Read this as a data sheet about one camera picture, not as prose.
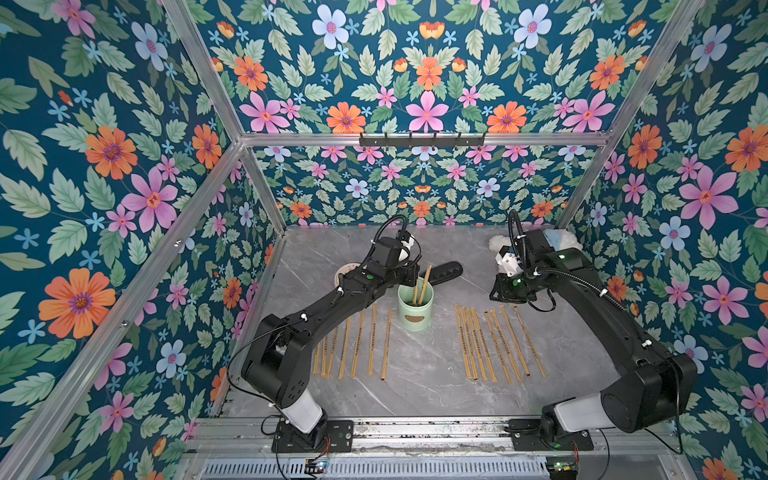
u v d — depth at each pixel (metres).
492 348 0.88
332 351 0.88
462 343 0.90
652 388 0.40
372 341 0.91
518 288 0.67
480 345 0.89
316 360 0.86
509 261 0.74
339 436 0.74
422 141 0.93
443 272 1.02
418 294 0.88
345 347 0.89
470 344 0.89
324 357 0.86
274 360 0.45
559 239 1.03
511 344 0.89
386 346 0.88
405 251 0.69
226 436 0.75
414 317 0.85
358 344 0.90
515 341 0.90
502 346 0.89
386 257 0.66
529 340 0.91
